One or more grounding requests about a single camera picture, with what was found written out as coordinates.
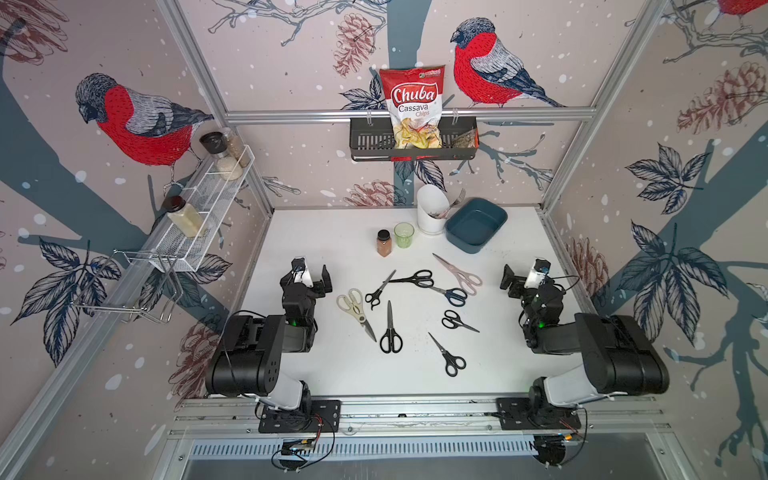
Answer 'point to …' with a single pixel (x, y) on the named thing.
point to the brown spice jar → (384, 242)
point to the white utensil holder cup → (432, 199)
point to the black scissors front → (452, 363)
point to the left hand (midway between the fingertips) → (314, 261)
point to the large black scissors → (390, 340)
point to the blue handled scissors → (455, 296)
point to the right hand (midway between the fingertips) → (520, 264)
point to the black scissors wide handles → (421, 277)
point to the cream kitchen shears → (353, 303)
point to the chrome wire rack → (138, 282)
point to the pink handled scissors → (469, 281)
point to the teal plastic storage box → (473, 224)
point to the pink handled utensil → (445, 213)
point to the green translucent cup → (404, 232)
